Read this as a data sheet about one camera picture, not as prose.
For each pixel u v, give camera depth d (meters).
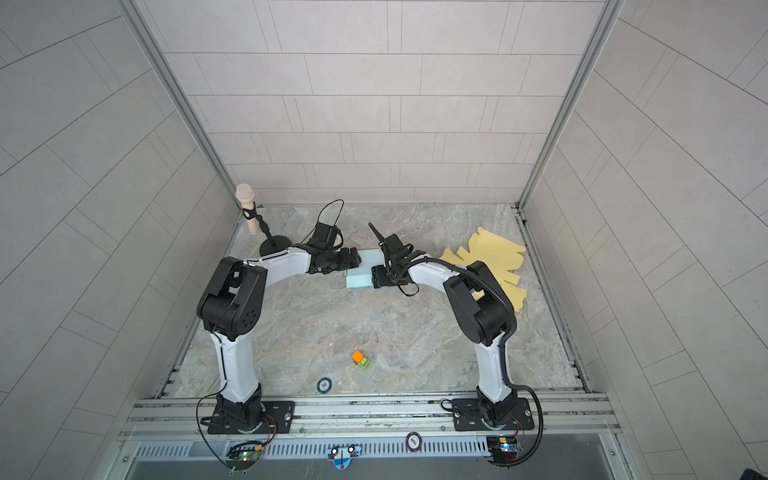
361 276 0.93
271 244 1.01
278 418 0.71
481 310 0.51
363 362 0.78
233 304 0.51
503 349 0.53
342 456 0.65
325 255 0.82
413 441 0.68
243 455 0.65
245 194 0.84
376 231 0.79
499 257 1.02
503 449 0.68
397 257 0.75
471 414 0.72
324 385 0.76
